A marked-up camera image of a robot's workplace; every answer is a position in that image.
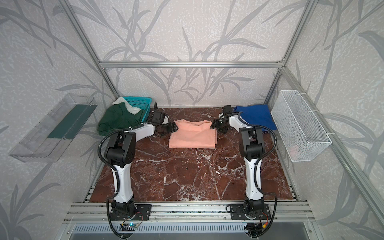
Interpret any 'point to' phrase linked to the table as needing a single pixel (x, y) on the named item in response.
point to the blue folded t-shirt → (257, 114)
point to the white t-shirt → (129, 109)
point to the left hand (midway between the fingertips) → (176, 124)
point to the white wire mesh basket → (303, 137)
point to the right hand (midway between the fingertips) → (214, 124)
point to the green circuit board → (128, 227)
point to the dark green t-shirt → (118, 116)
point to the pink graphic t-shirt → (193, 134)
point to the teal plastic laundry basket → (143, 103)
